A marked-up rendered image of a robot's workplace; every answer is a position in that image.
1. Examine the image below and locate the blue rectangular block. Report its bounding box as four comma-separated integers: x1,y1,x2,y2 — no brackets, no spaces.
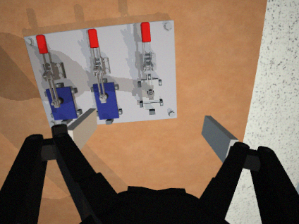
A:
93,82,120,120

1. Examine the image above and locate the blue rectangular plate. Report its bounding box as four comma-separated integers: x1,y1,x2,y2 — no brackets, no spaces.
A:
46,86,79,120

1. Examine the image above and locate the grey toggle clamp with red handle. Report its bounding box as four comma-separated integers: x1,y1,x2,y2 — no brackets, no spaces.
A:
36,35,66,108

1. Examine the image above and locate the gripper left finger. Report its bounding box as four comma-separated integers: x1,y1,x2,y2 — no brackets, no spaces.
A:
0,108,144,224

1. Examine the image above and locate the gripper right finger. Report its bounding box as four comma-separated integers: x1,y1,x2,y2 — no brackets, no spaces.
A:
183,116,299,224

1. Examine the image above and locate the grey fixture plate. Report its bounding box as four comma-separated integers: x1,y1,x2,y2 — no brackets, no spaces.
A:
24,20,177,125

